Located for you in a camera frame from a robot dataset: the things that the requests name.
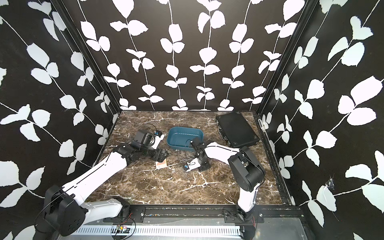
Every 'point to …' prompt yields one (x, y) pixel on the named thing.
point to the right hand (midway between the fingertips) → (199, 161)
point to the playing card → (160, 165)
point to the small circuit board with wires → (122, 229)
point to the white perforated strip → (161, 231)
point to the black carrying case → (236, 129)
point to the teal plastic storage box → (179, 138)
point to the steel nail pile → (190, 156)
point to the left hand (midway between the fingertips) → (163, 150)
